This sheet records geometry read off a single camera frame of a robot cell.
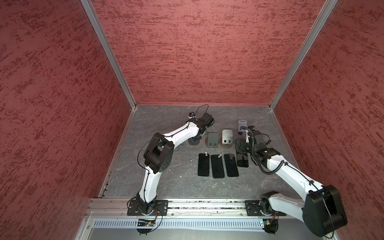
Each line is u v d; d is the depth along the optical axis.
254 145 0.65
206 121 0.75
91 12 0.73
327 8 0.71
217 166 0.88
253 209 0.74
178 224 0.77
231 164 0.92
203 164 0.90
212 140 0.95
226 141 0.95
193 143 1.00
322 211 0.39
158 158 0.53
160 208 0.74
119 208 0.76
